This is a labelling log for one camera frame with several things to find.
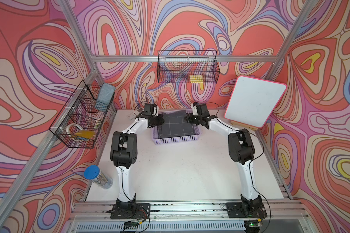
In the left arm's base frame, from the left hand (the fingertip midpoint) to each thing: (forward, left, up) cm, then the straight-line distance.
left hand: (164, 119), depth 101 cm
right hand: (+1, -15, -2) cm, 15 cm away
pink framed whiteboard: (+8, -60, +10) cm, 62 cm away
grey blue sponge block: (-2, +32, +24) cm, 40 cm away
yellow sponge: (+13, -21, +24) cm, 35 cm away
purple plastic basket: (-13, -9, -8) cm, 17 cm away
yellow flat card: (-27, +34, +20) cm, 48 cm away
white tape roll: (-27, +42, +23) cm, 55 cm away
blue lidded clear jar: (-41, +32, +8) cm, 52 cm away
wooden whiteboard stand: (+2, -55, -7) cm, 55 cm away
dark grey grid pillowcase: (-2, -7, -4) cm, 8 cm away
